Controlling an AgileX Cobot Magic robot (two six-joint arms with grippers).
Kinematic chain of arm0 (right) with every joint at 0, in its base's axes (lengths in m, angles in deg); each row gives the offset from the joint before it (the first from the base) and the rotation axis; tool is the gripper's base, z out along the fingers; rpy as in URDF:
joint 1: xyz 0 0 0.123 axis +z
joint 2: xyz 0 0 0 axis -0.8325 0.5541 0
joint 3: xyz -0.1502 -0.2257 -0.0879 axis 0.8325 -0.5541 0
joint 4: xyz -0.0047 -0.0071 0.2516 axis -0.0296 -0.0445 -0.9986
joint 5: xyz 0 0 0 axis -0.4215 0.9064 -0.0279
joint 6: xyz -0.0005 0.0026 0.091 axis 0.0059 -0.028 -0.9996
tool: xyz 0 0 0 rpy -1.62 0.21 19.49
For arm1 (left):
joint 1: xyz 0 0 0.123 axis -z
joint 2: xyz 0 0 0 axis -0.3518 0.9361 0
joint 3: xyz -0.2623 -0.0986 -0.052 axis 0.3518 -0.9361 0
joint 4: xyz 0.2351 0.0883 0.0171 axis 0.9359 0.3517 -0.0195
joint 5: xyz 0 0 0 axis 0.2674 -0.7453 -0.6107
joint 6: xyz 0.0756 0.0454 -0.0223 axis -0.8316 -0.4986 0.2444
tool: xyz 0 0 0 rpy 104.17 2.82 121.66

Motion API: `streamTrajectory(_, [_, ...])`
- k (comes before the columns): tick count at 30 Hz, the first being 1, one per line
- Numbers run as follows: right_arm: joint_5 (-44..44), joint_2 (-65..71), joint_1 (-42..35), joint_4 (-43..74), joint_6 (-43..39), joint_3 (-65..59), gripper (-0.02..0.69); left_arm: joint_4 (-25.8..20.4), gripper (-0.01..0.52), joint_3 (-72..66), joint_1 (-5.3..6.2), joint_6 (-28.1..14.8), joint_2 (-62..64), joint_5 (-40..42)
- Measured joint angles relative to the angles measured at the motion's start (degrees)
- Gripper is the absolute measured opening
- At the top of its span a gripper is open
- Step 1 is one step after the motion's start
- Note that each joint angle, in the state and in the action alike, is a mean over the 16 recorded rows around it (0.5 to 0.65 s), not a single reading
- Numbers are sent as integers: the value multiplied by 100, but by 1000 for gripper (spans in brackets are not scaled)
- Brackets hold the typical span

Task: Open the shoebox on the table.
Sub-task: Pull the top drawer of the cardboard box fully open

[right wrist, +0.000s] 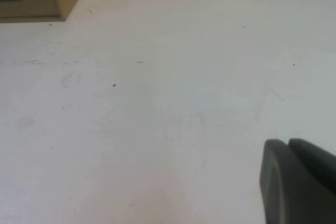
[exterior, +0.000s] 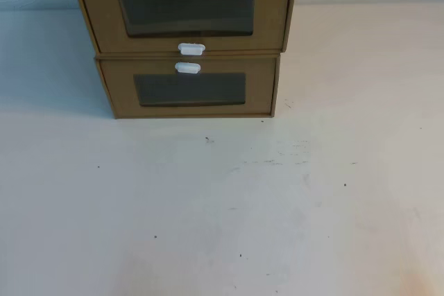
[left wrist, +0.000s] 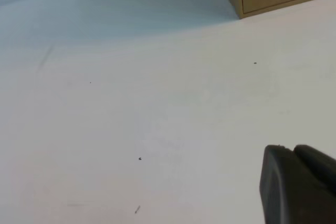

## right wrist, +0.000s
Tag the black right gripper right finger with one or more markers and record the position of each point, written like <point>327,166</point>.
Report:
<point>319,162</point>

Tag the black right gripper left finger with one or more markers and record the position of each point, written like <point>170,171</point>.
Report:
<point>290,193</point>

